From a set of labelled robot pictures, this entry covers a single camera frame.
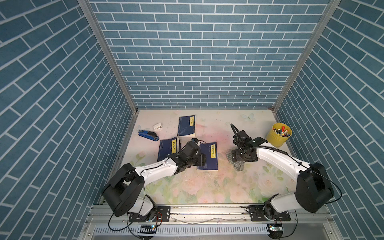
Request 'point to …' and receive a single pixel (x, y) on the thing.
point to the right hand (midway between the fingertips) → (241, 158)
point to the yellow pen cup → (276, 140)
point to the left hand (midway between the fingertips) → (206, 159)
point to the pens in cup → (282, 132)
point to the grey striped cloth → (239, 165)
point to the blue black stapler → (148, 135)
